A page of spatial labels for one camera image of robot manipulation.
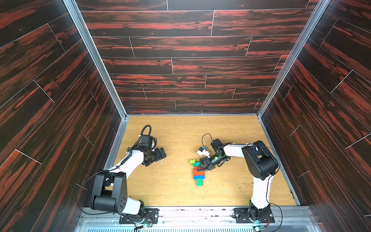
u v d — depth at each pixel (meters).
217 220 0.74
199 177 0.84
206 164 0.82
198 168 0.84
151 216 0.73
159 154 0.81
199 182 0.81
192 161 0.88
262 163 0.52
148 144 0.72
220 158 0.82
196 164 0.88
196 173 0.84
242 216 0.73
